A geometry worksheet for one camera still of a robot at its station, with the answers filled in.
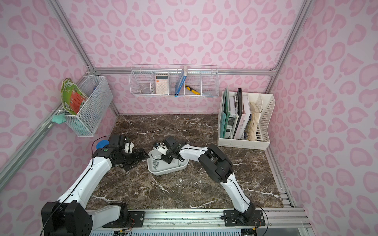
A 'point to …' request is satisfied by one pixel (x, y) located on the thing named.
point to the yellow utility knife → (192, 90)
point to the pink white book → (243, 119)
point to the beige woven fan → (255, 112)
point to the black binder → (239, 110)
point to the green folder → (225, 115)
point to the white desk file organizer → (266, 103)
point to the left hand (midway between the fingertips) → (143, 157)
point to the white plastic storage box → (157, 165)
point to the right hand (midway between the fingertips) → (163, 155)
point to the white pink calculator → (162, 84)
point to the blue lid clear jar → (101, 143)
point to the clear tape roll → (146, 89)
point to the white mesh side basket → (85, 123)
